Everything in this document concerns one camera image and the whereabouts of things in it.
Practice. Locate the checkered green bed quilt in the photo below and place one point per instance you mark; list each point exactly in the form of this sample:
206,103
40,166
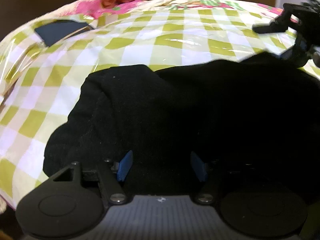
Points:
40,85

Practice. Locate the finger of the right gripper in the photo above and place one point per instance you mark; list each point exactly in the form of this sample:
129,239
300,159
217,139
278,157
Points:
301,52
280,24

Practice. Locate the dark blue flat pouch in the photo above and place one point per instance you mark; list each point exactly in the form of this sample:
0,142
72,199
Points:
52,33

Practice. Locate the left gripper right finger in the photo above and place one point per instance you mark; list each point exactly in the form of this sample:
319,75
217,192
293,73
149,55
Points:
201,193

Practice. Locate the black pants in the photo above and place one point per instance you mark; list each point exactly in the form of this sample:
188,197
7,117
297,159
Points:
253,123

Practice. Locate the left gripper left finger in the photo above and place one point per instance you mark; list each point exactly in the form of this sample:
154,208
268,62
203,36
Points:
110,173

